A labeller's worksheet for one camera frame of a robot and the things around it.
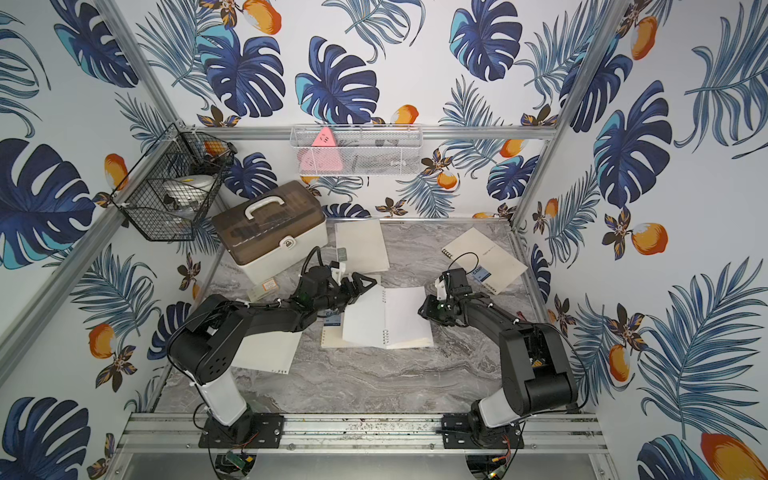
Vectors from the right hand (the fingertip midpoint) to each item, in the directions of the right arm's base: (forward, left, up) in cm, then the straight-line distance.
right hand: (424, 311), depth 92 cm
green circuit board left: (-38, +48, -5) cm, 61 cm away
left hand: (+3, +16, +9) cm, 19 cm away
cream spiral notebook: (+31, +22, -5) cm, 38 cm away
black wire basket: (+34, +74, +34) cm, 89 cm away
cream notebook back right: (+20, -25, -2) cm, 32 cm away
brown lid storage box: (+16, +48, +17) cm, 54 cm away
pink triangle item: (+33, +31, +33) cm, 56 cm away
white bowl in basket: (+17, +65, +32) cm, 74 cm away
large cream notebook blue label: (0, +11, -3) cm, 12 cm away
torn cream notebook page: (-12, +45, -3) cm, 47 cm away
